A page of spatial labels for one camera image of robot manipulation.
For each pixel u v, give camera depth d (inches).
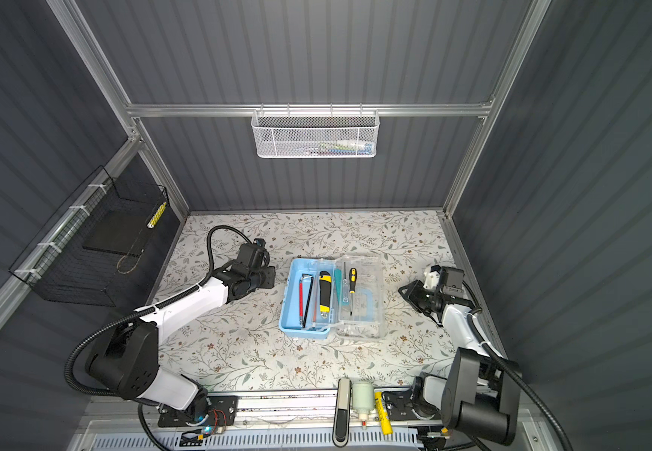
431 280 31.8
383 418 27.9
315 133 48.8
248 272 27.0
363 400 27.0
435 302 25.4
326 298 34.2
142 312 18.4
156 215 32.2
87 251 28.4
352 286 33.3
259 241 31.7
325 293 34.7
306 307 36.4
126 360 17.6
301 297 37.1
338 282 34.8
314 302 37.5
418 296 30.9
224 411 28.6
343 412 28.3
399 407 28.9
